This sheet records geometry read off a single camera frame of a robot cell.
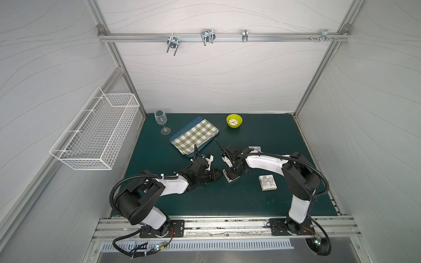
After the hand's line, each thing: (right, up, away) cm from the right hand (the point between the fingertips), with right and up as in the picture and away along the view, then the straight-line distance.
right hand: (231, 173), depth 91 cm
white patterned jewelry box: (+19, -3, -7) cm, 20 cm away
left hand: (-5, +1, -6) cm, 8 cm away
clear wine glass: (-43, +32, +11) cm, 55 cm away
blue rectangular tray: (-26, +28, +21) cm, 43 cm away
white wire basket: (-61, +21, -23) cm, 68 cm away
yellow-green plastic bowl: (+6, +34, +26) cm, 43 cm away
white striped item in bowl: (+4, +30, +21) cm, 37 cm away
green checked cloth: (-28, +16, +13) cm, 35 cm away
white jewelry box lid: (+16, +13, +8) cm, 22 cm away
